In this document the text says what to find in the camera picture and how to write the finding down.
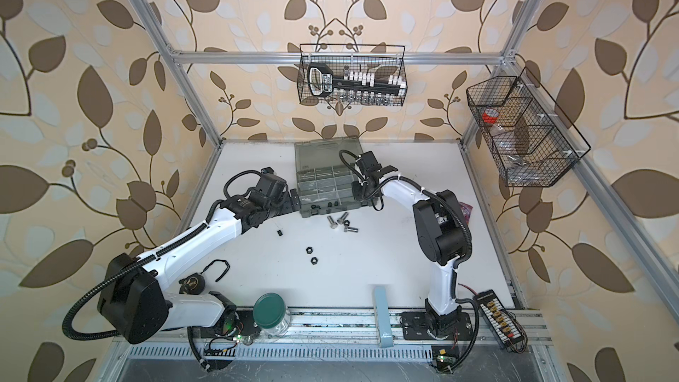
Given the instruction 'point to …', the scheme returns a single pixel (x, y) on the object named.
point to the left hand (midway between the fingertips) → (284, 198)
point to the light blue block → (385, 333)
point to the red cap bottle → (490, 116)
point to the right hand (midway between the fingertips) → (360, 193)
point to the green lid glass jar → (270, 315)
